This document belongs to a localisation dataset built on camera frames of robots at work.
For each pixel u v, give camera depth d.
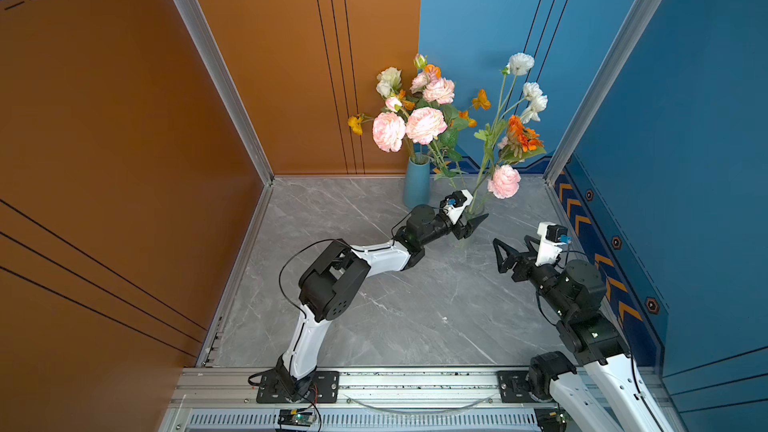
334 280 0.55
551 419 0.71
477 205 0.79
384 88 0.85
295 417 0.71
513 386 0.72
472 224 0.74
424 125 0.54
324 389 0.73
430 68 0.87
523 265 0.61
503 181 0.65
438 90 0.62
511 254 0.62
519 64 0.71
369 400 0.73
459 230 0.74
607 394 0.45
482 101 0.91
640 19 0.77
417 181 1.00
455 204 0.70
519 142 0.59
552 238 0.59
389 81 0.86
